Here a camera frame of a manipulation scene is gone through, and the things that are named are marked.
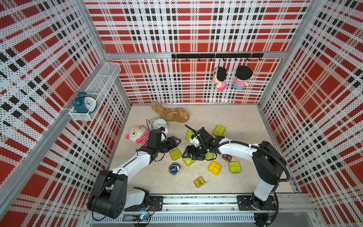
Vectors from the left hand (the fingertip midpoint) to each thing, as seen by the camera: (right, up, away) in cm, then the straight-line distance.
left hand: (180, 142), depth 87 cm
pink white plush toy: (-28, +4, +7) cm, 29 cm away
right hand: (+6, -8, -4) cm, 11 cm away
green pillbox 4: (+34, -15, -2) cm, 37 cm away
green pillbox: (+28, +5, +17) cm, 33 cm away
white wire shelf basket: (-47, +32, -6) cm, 57 cm away
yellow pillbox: (+21, -16, -1) cm, 27 cm away
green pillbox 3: (+5, -13, +2) cm, 14 cm away
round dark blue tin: (-3, -16, -1) cm, 17 cm away
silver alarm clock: (-18, +11, +18) cm, 27 cm away
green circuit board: (-22, -37, -14) cm, 46 cm away
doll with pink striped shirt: (+27, +43, +10) cm, 52 cm away
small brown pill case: (+30, -10, +3) cm, 32 cm away
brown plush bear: (-4, +17, +16) cm, 23 cm away
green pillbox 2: (-4, -9, +7) cm, 12 cm away
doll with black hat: (+42, +45, +7) cm, 62 cm away
